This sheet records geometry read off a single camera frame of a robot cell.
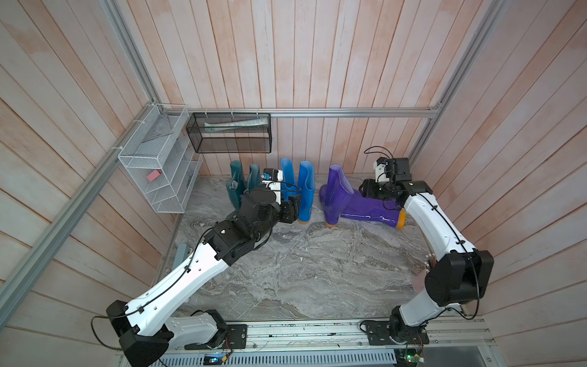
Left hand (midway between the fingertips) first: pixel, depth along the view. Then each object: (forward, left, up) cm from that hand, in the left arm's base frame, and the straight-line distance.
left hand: (292, 200), depth 66 cm
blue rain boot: (+13, +1, -9) cm, 16 cm away
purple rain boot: (+14, -17, -15) cm, 27 cm away
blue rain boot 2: (+12, -5, -9) cm, 16 cm away
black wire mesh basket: (+45, +28, -8) cm, 53 cm away
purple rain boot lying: (+2, -32, -9) cm, 33 cm away
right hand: (+17, -28, -12) cm, 35 cm away
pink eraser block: (+17, +51, -7) cm, 54 cm away
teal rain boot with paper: (+15, +21, -10) cm, 28 cm away
